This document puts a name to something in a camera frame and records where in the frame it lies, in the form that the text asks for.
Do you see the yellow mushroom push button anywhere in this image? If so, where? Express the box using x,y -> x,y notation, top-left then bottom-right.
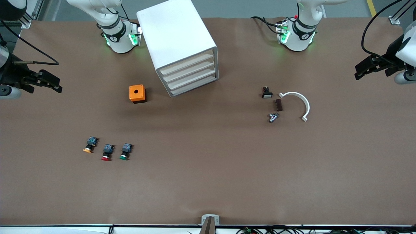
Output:
82,136 -> 99,153

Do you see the red mushroom push button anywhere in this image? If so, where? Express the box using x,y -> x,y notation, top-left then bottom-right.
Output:
101,144 -> 115,162

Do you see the green mushroom push button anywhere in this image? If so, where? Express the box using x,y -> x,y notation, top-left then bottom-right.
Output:
119,143 -> 133,161

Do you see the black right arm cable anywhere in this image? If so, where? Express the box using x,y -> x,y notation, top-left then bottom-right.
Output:
0,20 -> 60,66

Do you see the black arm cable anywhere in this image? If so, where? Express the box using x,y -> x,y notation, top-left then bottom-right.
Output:
0,20 -> 60,66
361,0 -> 416,61

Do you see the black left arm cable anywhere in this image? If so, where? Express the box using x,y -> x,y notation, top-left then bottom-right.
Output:
361,0 -> 416,61

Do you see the aluminium frame profile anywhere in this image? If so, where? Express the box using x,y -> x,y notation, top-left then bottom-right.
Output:
19,0 -> 44,30
388,0 -> 416,26

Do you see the white curved plastic bracket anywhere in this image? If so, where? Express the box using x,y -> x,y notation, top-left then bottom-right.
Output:
278,91 -> 311,123

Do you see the orange button enclosure box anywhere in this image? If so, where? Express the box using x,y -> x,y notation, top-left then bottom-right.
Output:
129,84 -> 147,104

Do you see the black base cable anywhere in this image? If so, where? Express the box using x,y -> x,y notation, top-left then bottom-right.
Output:
250,16 -> 280,34

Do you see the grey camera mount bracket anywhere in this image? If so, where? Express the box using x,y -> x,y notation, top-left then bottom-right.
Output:
201,214 -> 220,234

